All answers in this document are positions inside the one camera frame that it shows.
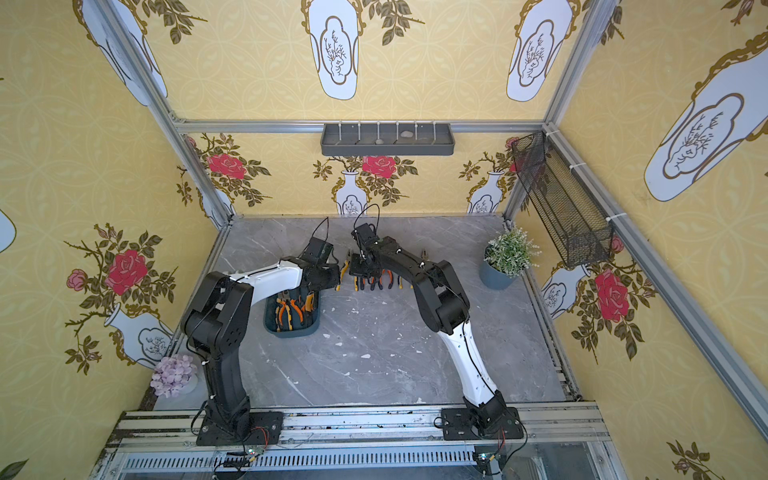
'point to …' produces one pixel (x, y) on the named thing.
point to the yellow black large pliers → (342, 274)
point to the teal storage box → (309, 328)
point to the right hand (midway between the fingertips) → (352, 275)
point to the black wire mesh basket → (572, 220)
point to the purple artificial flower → (172, 373)
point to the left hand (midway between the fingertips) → (341, 278)
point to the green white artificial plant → (511, 252)
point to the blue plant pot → (495, 278)
